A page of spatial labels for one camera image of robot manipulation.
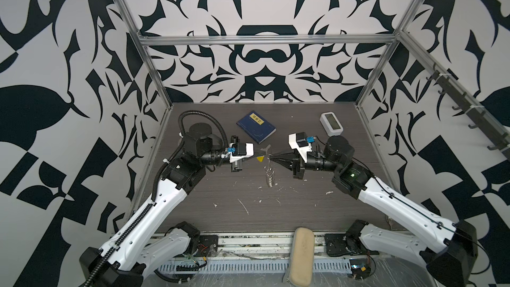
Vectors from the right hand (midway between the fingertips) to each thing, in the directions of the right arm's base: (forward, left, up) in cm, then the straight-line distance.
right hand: (274, 157), depth 61 cm
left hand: (+3, +3, +3) cm, 5 cm away
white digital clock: (+36, -33, -29) cm, 57 cm away
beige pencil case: (-25, -9, -30) cm, 40 cm away
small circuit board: (-26, -30, -35) cm, 53 cm away
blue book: (+37, +5, -32) cm, 50 cm away
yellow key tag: (+1, +4, -2) cm, 5 cm away
